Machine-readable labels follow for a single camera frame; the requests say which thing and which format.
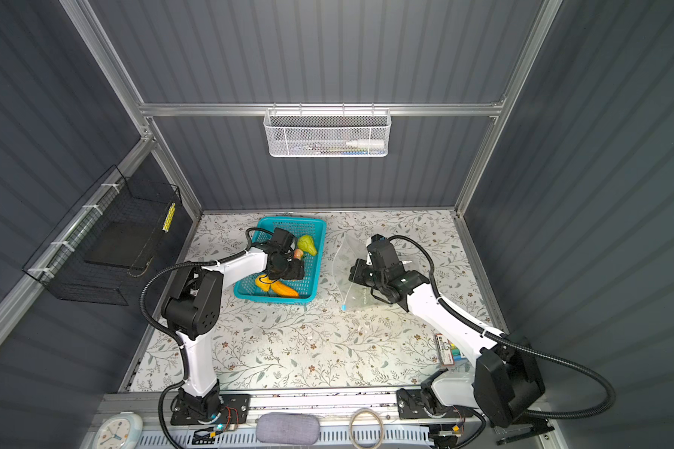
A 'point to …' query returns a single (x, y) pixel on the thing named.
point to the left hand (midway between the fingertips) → (294, 272)
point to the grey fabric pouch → (283, 427)
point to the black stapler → (509, 433)
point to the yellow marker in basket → (168, 218)
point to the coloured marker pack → (447, 351)
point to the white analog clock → (121, 431)
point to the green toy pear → (307, 245)
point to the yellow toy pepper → (265, 282)
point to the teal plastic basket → (307, 288)
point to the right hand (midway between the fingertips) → (352, 270)
